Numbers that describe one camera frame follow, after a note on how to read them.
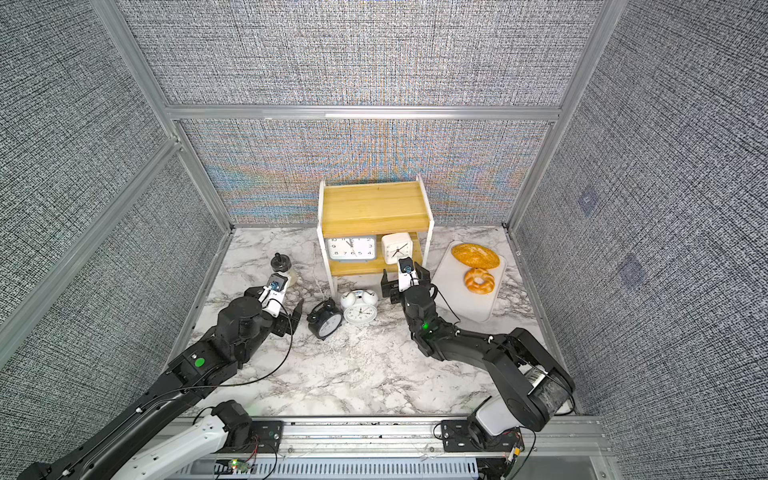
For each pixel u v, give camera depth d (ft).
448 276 3.46
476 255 3.43
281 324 2.10
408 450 2.39
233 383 1.74
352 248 2.82
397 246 2.81
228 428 2.04
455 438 2.39
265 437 2.41
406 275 2.33
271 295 1.93
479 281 3.35
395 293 2.51
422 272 2.61
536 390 1.44
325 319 2.79
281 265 3.11
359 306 2.87
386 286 2.54
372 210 2.58
